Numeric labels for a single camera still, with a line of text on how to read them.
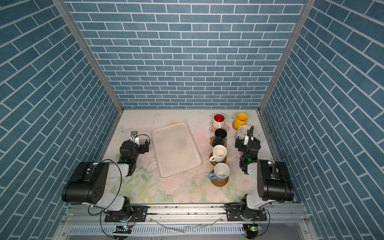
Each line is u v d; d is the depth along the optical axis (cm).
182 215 75
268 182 46
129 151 72
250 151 70
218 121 106
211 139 104
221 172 86
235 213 74
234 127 109
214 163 91
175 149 99
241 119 105
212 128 109
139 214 73
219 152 90
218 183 84
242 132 98
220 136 101
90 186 45
